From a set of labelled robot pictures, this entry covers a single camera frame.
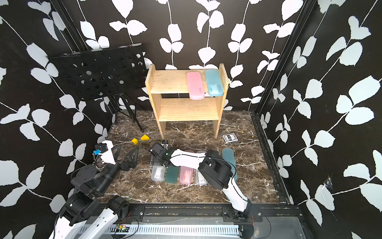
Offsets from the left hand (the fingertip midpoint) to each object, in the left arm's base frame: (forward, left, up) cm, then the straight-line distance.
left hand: (130, 145), depth 64 cm
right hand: (+6, -5, -27) cm, 28 cm away
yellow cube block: (+22, +12, -31) cm, 40 cm away
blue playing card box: (+22, -55, -31) cm, 67 cm away
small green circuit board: (-27, +7, -33) cm, 43 cm away
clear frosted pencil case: (-6, -31, -30) cm, 44 cm away
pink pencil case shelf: (-3, -23, -30) cm, 38 cm away
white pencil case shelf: (-1, -6, -31) cm, 32 cm away
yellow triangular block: (+25, +6, -30) cm, 39 cm away
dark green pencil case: (-3, -15, -30) cm, 33 cm away
